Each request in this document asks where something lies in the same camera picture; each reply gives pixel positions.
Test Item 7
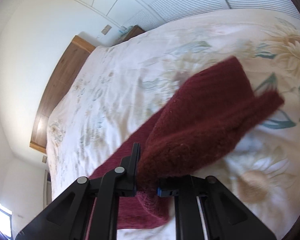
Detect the dark red knitted garment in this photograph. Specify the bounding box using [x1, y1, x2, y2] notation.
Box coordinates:
[92, 57, 284, 229]

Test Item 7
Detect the floral cream bed cover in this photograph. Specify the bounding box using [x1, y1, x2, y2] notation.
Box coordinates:
[46, 9, 300, 239]

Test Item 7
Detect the dark framed window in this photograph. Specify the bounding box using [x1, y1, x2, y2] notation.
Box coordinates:
[0, 204, 13, 239]

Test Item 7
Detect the wooden headboard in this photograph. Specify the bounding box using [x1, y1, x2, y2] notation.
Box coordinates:
[30, 35, 95, 154]

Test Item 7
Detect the right wooden nightstand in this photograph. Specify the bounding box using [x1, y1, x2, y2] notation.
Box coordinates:
[113, 25, 145, 46]

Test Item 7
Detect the left wall switch plate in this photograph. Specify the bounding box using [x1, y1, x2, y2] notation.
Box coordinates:
[42, 155, 47, 163]

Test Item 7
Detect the beige wall switch plate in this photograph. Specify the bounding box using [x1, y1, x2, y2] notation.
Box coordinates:
[101, 25, 111, 35]

